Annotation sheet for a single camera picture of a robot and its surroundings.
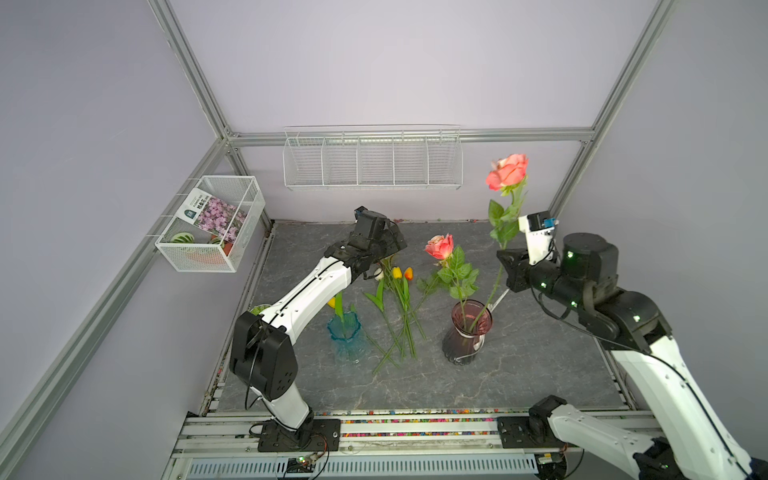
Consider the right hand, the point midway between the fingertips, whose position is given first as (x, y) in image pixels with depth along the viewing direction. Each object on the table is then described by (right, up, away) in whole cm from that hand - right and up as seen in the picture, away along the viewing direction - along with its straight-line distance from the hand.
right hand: (500, 250), depth 63 cm
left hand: (-22, +3, +21) cm, 31 cm away
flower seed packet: (-69, +9, +12) cm, 70 cm away
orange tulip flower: (-18, -9, +39) cm, 44 cm away
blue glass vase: (-36, -22, +14) cm, 45 cm away
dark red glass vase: (-4, -18, +10) cm, 21 cm away
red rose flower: (-12, -12, +39) cm, 43 cm away
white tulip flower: (-28, -17, +34) cm, 47 cm away
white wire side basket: (-73, +1, +8) cm, 73 cm away
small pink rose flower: (-12, +1, +3) cm, 12 cm away
